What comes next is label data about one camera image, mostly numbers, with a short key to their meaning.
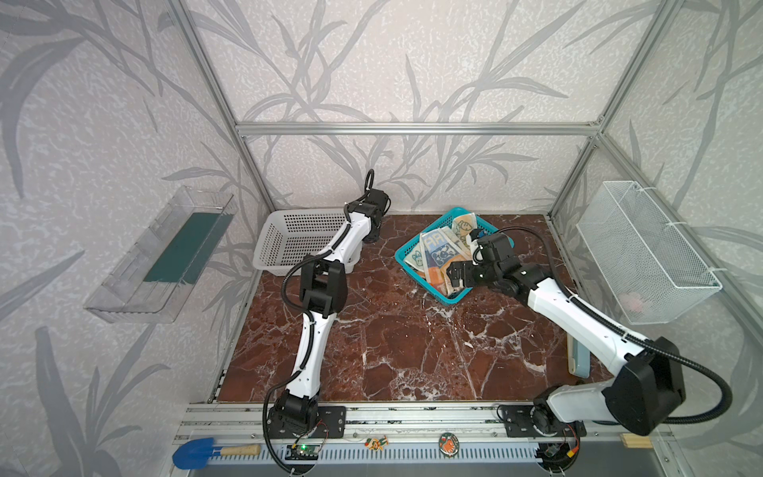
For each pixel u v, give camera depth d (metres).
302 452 0.72
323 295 0.64
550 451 0.75
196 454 0.71
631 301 0.73
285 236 1.12
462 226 1.11
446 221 1.08
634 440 0.70
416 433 0.73
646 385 0.40
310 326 0.63
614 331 0.45
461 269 0.73
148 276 0.64
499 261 0.62
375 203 0.84
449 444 0.71
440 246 1.00
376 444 0.71
